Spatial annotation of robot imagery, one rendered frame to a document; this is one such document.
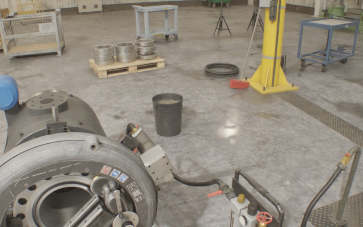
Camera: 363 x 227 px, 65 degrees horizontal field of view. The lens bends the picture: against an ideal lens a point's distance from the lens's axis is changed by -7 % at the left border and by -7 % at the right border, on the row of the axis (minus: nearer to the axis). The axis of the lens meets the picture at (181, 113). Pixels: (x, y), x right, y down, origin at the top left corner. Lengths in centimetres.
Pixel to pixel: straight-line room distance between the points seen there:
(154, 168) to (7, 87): 92
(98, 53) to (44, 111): 375
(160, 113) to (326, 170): 161
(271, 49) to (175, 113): 196
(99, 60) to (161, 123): 260
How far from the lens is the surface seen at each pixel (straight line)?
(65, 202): 163
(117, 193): 121
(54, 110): 116
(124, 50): 533
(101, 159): 113
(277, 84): 465
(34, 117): 162
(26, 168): 112
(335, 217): 233
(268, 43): 440
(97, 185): 124
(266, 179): 255
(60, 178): 129
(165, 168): 128
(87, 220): 127
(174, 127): 304
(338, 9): 1267
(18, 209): 137
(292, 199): 239
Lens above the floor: 148
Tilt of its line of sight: 24 degrees down
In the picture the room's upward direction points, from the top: 1 degrees counter-clockwise
